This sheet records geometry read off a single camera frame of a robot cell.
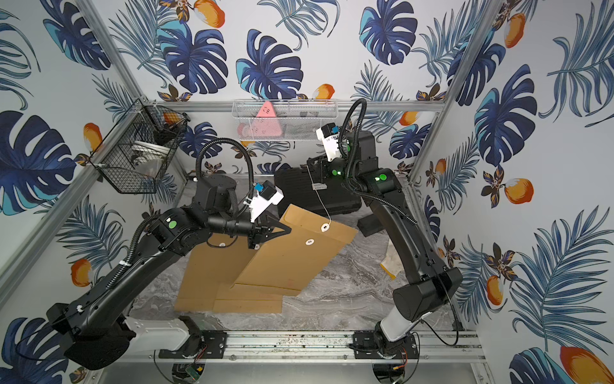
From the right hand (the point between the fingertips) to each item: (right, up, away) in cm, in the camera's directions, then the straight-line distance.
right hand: (309, 159), depth 70 cm
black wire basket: (-56, +5, +8) cm, 56 cm away
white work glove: (+32, -36, +22) cm, 53 cm away
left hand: (-5, -18, -13) cm, 23 cm away
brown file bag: (-22, -46, +13) cm, 53 cm away
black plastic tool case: (+7, -11, +31) cm, 33 cm away
